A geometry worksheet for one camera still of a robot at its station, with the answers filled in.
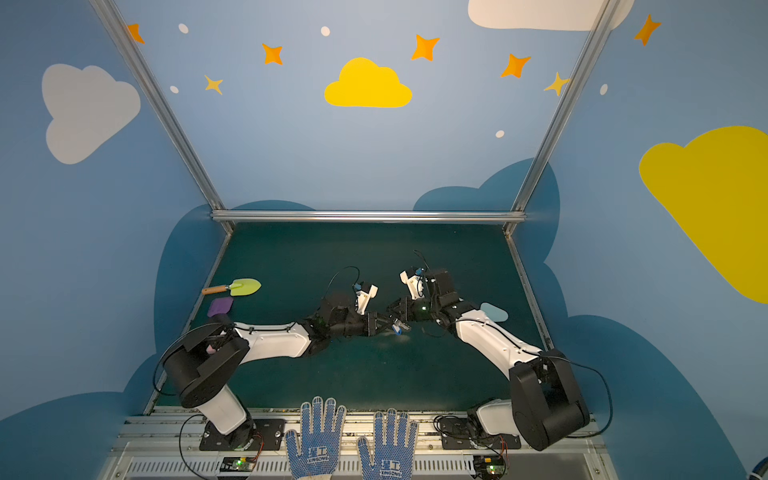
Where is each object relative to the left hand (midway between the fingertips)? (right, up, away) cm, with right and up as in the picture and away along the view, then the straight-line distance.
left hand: (396, 324), depth 81 cm
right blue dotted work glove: (-1, -31, -10) cm, 32 cm away
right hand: (-1, +4, +2) cm, 5 cm away
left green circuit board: (-39, -31, -10) cm, 51 cm away
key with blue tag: (+1, -1, +3) cm, 3 cm away
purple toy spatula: (-59, +2, +17) cm, 61 cm away
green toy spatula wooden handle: (-55, +8, +21) cm, 59 cm away
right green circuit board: (+22, -33, -10) cm, 41 cm away
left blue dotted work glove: (-20, -30, -9) cm, 37 cm away
